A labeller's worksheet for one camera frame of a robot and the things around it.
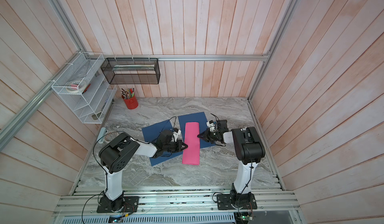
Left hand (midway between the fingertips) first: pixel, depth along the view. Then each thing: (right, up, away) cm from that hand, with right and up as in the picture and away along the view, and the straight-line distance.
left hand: (187, 148), depth 94 cm
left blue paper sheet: (-25, +9, +8) cm, 28 cm away
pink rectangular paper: (+2, -4, -3) cm, 5 cm away
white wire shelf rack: (-51, +27, -15) cm, 60 cm away
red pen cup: (-42, +32, +14) cm, 55 cm away
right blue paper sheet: (+9, +19, +19) cm, 28 cm away
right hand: (+7, +8, +5) cm, 12 cm away
